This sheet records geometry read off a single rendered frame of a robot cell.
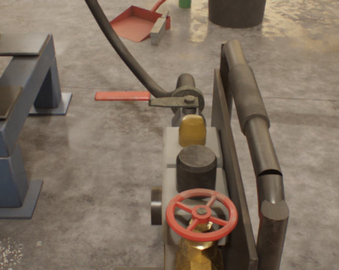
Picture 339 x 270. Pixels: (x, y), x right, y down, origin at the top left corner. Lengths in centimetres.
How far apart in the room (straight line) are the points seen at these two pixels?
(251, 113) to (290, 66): 144
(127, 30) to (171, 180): 169
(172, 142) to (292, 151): 84
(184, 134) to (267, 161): 20
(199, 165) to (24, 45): 103
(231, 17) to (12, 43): 110
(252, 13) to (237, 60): 164
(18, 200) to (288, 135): 82
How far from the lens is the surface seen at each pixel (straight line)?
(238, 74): 58
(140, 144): 143
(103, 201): 125
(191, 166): 53
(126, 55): 128
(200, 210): 48
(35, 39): 152
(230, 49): 66
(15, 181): 121
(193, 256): 50
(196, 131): 62
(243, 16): 225
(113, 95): 71
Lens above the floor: 84
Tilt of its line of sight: 35 degrees down
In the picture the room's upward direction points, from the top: straight up
